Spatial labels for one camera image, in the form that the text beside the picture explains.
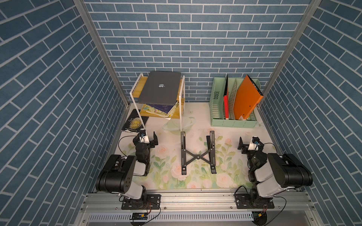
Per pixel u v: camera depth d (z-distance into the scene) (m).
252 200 0.67
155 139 0.84
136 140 0.80
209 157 0.90
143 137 0.76
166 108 0.94
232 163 0.89
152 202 0.73
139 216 0.72
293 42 0.85
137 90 0.83
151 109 0.94
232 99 1.04
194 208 0.72
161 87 0.83
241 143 0.82
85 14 0.72
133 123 1.05
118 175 0.44
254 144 0.74
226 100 1.05
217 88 1.05
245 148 0.80
